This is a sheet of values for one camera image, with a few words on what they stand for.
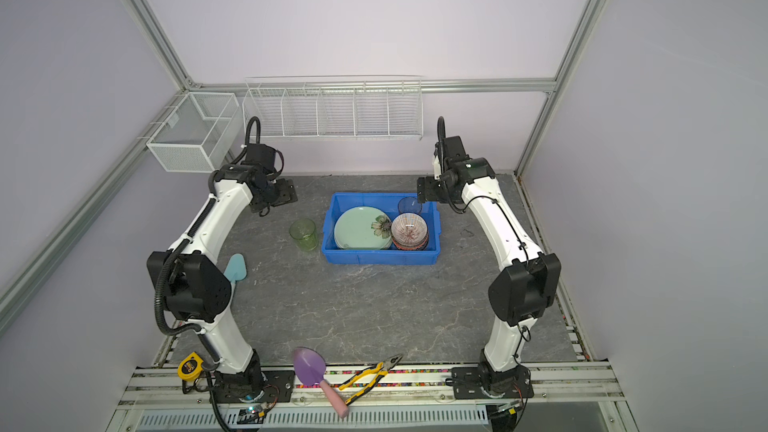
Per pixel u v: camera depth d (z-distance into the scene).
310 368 0.77
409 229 0.94
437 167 0.68
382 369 0.75
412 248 0.89
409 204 1.03
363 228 1.02
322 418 0.71
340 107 0.99
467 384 0.74
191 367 0.75
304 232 1.00
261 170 0.64
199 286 0.48
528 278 0.46
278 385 0.74
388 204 1.07
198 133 0.97
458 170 0.58
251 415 0.72
